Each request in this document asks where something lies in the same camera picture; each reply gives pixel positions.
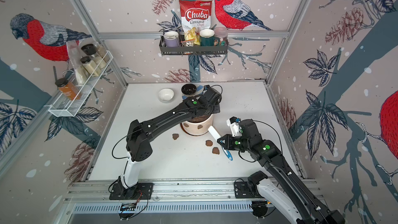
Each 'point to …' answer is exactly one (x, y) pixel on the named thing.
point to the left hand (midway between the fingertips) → (221, 103)
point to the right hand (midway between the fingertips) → (218, 139)
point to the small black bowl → (188, 89)
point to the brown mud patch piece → (209, 143)
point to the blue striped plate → (199, 91)
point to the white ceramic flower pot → (197, 126)
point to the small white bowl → (166, 95)
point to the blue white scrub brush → (216, 136)
